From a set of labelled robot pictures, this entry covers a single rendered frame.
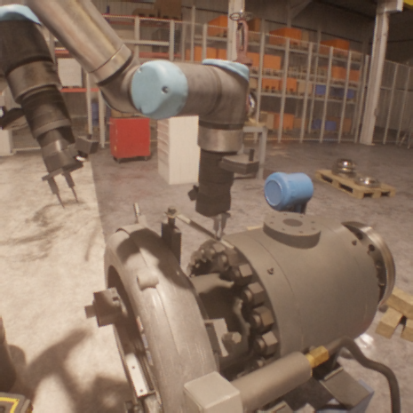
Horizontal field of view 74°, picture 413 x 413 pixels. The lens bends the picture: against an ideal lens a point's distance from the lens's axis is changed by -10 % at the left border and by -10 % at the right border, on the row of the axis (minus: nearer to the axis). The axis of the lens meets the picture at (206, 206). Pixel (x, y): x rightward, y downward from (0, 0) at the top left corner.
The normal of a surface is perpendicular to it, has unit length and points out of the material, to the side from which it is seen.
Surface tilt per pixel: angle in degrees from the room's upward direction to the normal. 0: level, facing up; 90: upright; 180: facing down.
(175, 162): 90
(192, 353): 50
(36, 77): 70
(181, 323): 42
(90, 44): 112
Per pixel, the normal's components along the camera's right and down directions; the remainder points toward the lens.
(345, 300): 0.44, -0.14
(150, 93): -0.65, 0.26
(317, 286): 0.37, -0.42
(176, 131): 0.38, 0.34
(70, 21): 0.30, 0.67
